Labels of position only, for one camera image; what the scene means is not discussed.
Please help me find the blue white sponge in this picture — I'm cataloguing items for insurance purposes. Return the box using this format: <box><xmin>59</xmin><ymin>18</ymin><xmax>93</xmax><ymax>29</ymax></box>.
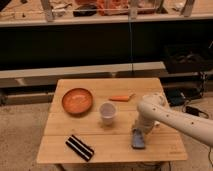
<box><xmin>132</xmin><ymin>129</ymin><xmax>145</xmax><ymax>149</ymax></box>

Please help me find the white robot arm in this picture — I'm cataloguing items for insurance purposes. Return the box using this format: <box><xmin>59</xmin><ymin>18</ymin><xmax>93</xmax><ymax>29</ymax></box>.
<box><xmin>133</xmin><ymin>93</ymin><xmax>213</xmax><ymax>148</ymax></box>

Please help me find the orange ceramic bowl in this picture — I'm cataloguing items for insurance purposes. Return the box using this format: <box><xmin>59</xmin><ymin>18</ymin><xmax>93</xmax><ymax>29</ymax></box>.
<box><xmin>62</xmin><ymin>88</ymin><xmax>93</xmax><ymax>115</ymax></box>

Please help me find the orange carrot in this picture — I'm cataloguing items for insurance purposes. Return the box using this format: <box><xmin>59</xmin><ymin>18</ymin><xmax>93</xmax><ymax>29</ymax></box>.
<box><xmin>109</xmin><ymin>93</ymin><xmax>135</xmax><ymax>102</ymax></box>

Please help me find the wooden folding table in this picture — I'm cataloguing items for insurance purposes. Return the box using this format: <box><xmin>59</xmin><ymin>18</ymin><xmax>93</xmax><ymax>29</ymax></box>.
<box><xmin>37</xmin><ymin>78</ymin><xmax>187</xmax><ymax>164</ymax></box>

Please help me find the long wooden bench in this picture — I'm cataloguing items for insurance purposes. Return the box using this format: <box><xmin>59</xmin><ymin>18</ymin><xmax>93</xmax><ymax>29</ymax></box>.
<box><xmin>0</xmin><ymin>62</ymin><xmax>165</xmax><ymax>87</ymax></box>

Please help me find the black white striped block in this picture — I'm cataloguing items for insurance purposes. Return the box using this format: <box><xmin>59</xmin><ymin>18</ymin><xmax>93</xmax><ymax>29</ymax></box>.
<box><xmin>65</xmin><ymin>135</ymin><xmax>94</xmax><ymax>162</ymax></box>

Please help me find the vertical blue cable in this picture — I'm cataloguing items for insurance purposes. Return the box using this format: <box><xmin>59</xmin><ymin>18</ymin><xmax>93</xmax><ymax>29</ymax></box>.
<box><xmin>128</xmin><ymin>16</ymin><xmax>135</xmax><ymax>74</ymax></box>

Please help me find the black cable on floor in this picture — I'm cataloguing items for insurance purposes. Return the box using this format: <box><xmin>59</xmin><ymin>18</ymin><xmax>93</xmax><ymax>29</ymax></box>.
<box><xmin>181</xmin><ymin>99</ymin><xmax>213</xmax><ymax>158</ymax></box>

